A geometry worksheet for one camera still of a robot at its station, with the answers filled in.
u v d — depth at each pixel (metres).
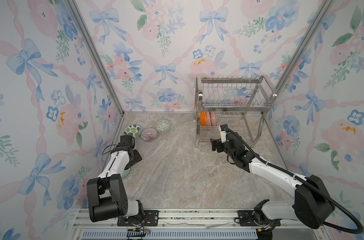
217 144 0.75
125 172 0.82
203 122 1.00
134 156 0.80
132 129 1.06
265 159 0.56
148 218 0.74
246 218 0.74
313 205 0.41
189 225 0.73
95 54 0.85
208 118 1.00
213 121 1.00
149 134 1.04
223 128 0.73
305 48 0.82
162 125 1.10
